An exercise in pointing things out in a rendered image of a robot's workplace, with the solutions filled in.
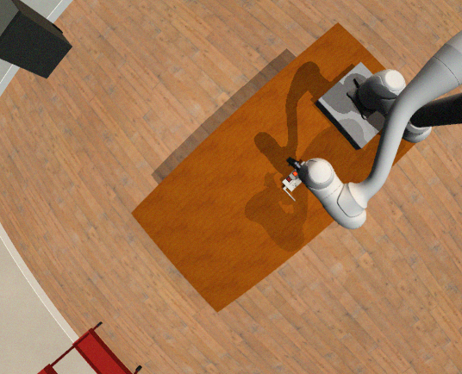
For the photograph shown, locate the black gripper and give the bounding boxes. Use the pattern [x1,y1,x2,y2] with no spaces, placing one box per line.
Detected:
[286,157,301,172]

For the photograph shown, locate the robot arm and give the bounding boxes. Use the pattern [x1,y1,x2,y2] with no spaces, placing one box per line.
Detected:
[298,30,462,229]

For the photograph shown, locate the white power strip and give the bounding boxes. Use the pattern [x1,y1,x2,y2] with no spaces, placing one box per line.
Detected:
[282,170,302,201]

